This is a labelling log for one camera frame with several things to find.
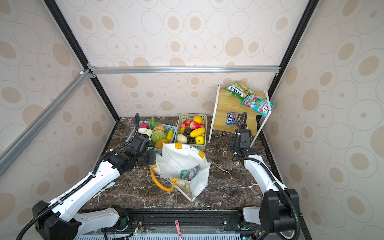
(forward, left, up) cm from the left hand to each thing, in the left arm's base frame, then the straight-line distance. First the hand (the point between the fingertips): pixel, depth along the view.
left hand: (158, 155), depth 77 cm
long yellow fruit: (+24, -20, -11) cm, 33 cm away
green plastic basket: (+17, -21, -13) cm, 30 cm away
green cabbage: (+19, +6, -8) cm, 22 cm away
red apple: (+31, -18, -13) cm, 38 cm away
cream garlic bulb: (+19, -10, -12) cm, 24 cm away
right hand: (+13, -43, -3) cm, 45 cm away
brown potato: (+28, +6, -11) cm, 31 cm away
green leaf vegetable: (+30, +10, -9) cm, 33 cm away
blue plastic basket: (+30, +1, -14) cm, 33 cm away
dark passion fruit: (+27, -13, -14) cm, 33 cm away
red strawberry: (+37, -12, -17) cm, 42 cm away
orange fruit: (+37, -21, -13) cm, 44 cm away
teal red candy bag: (+21, -53, +15) cm, 59 cm away
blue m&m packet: (+29, -42, -3) cm, 51 cm away
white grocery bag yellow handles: (+2, -11, -18) cm, 21 cm away
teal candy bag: (-6, -16, -10) cm, 20 cm away
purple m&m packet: (+28, -46, -3) cm, 54 cm away
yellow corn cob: (+24, -1, -15) cm, 28 cm away
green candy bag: (+32, -44, +16) cm, 57 cm away
